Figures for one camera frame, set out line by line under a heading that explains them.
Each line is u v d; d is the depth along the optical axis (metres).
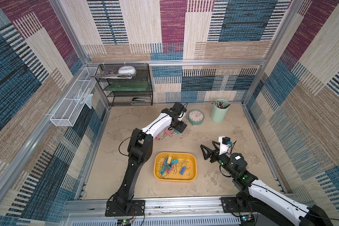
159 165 0.85
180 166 0.87
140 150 0.59
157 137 0.97
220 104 0.97
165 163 0.85
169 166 0.83
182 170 0.84
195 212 0.73
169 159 0.87
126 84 1.07
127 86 0.96
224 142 0.67
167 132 1.02
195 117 1.08
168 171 0.84
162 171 0.83
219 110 0.98
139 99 1.11
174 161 0.89
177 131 0.89
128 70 0.89
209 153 0.70
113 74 0.92
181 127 0.90
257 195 0.55
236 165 0.61
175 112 0.74
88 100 0.79
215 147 0.80
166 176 0.83
